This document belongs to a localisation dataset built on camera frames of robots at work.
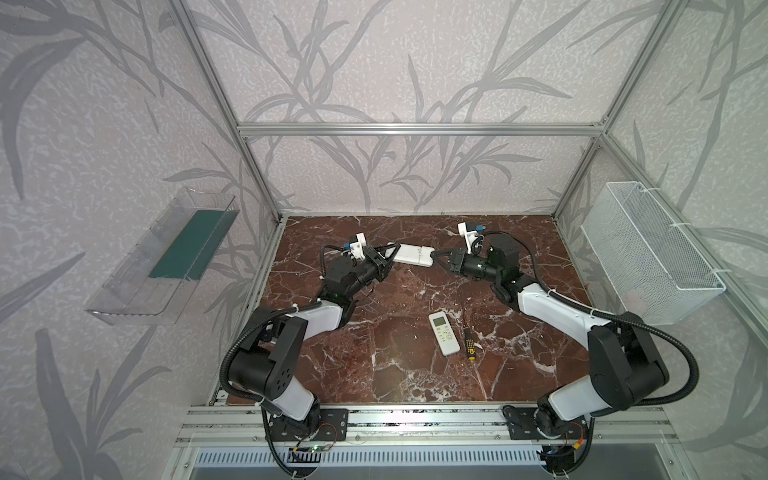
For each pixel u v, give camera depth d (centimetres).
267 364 45
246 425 75
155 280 65
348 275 67
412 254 81
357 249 80
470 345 86
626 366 44
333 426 72
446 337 87
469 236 77
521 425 73
